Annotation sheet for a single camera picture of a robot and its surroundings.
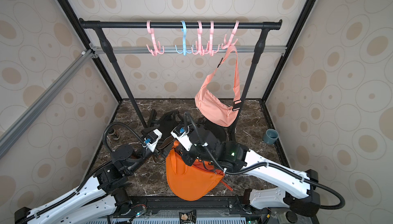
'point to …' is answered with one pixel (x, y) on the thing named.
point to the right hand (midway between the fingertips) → (182, 144)
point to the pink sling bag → (215, 106)
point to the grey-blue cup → (270, 136)
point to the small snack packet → (190, 217)
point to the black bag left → (168, 121)
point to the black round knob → (291, 217)
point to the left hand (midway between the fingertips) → (170, 133)
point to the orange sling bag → (190, 182)
